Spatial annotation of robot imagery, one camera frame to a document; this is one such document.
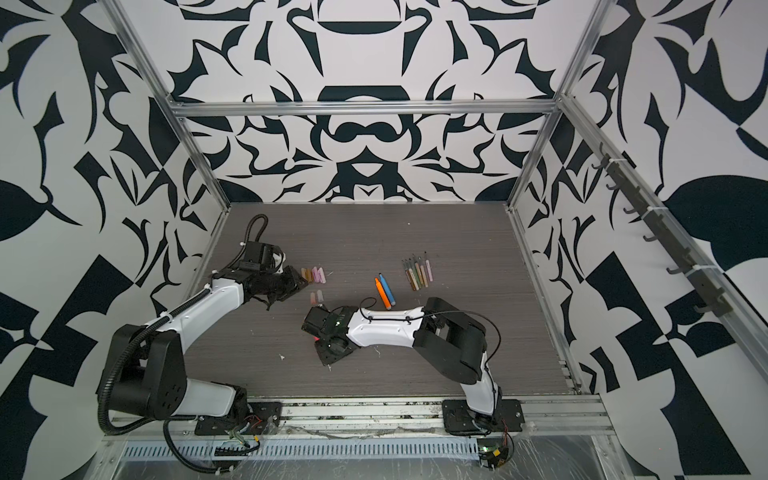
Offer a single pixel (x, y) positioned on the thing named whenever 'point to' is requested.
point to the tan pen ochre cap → (423, 275)
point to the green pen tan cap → (416, 272)
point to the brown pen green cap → (408, 274)
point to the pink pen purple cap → (429, 267)
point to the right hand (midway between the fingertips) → (329, 353)
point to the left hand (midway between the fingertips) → (306, 278)
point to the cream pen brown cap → (412, 275)
